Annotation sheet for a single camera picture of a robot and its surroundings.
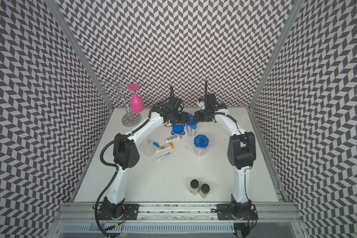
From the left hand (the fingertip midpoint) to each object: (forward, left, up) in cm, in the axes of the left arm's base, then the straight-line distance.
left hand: (186, 120), depth 91 cm
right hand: (+2, -8, -2) cm, 8 cm away
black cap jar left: (-38, -4, -6) cm, 38 cm away
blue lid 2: (+1, -3, -2) cm, 4 cm away
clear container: (-17, -8, -9) cm, 21 cm away
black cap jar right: (-39, -9, -7) cm, 40 cm away
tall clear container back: (-1, -3, -10) cm, 11 cm away
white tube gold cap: (-12, +14, -13) cm, 22 cm away
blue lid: (+5, +6, -16) cm, 18 cm away
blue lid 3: (-12, -9, -5) cm, 16 cm away
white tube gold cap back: (-5, +9, -13) cm, 17 cm away
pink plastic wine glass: (+9, +31, +7) cm, 33 cm away
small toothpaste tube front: (-17, +14, -13) cm, 26 cm away
